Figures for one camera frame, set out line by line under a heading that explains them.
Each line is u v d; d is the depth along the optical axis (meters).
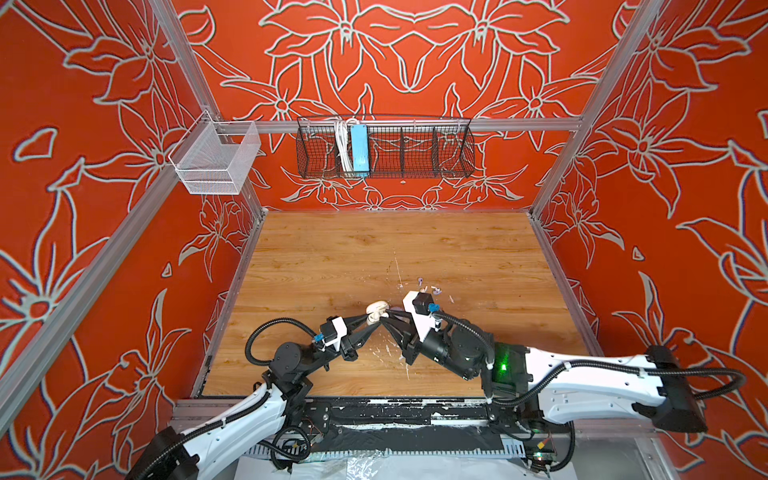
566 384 0.45
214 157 0.93
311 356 0.62
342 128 0.88
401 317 0.60
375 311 0.64
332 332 0.55
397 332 0.61
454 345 0.46
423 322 0.50
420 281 0.98
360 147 0.90
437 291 0.95
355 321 0.63
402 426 0.73
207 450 0.45
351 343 0.61
